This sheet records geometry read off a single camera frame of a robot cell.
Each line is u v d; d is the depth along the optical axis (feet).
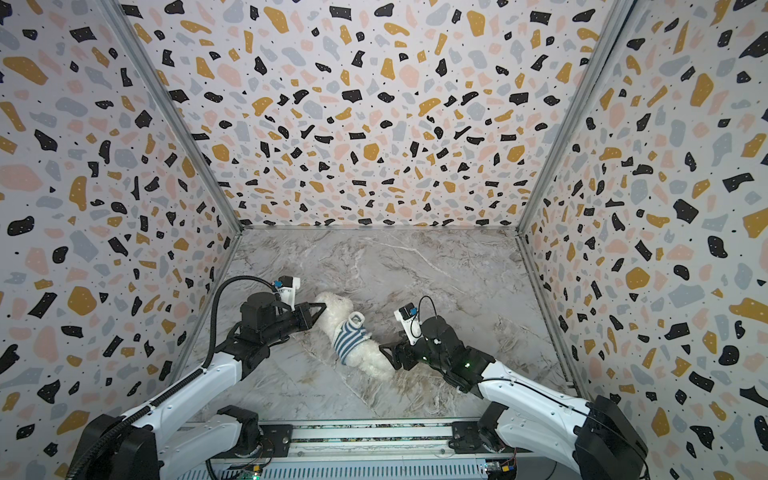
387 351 2.41
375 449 2.40
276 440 2.39
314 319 2.56
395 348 2.25
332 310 2.69
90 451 1.20
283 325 2.31
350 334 2.56
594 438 1.35
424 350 2.24
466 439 2.43
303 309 2.39
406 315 2.26
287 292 2.46
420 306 2.17
